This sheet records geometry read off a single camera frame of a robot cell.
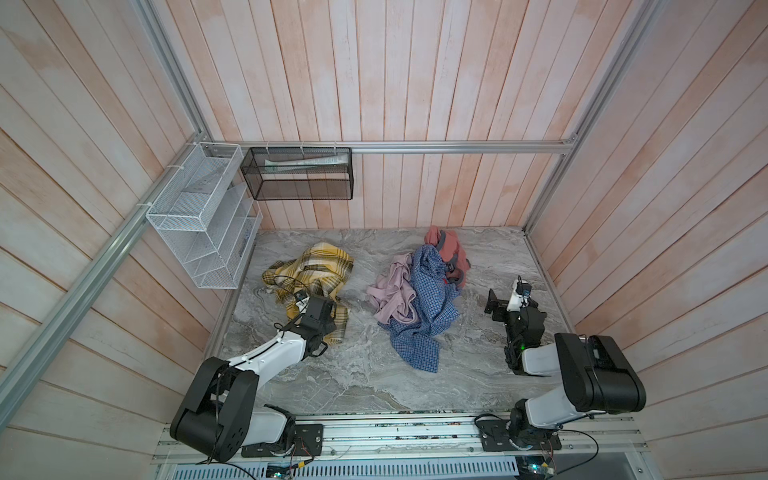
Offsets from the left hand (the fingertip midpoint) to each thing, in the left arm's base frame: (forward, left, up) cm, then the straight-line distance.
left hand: (323, 324), depth 91 cm
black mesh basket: (+47, +11, +22) cm, 54 cm away
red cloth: (+18, -41, +11) cm, 46 cm away
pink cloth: (+7, -21, +7) cm, 23 cm away
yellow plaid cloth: (+13, +1, +10) cm, 17 cm away
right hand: (+8, -57, +7) cm, 58 cm away
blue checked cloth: (-6, -29, -1) cm, 30 cm away
